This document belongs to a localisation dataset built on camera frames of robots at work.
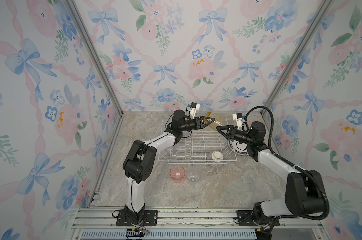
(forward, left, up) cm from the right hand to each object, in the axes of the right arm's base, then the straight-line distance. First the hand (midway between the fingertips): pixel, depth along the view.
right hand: (216, 129), depth 78 cm
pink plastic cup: (-15, +21, -24) cm, 35 cm away
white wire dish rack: (+3, +4, -22) cm, 23 cm away
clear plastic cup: (-16, +11, -25) cm, 32 cm away
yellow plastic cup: (+2, 0, +4) cm, 4 cm away
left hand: (+4, +2, +2) cm, 5 cm away
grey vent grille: (-44, +22, -25) cm, 55 cm away
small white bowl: (-6, -2, -18) cm, 19 cm away
